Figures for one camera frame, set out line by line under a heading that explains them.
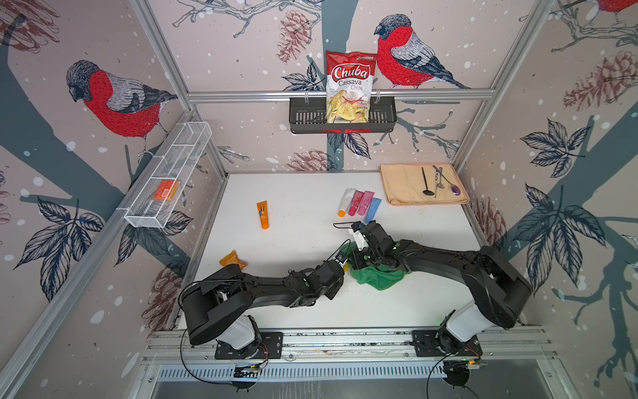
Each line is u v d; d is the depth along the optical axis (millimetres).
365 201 1087
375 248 698
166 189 711
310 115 949
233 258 922
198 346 441
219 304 434
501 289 446
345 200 1097
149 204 702
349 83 853
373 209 1063
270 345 730
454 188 1141
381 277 858
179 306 462
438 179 1180
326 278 669
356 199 1100
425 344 727
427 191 1136
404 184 1146
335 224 713
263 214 1037
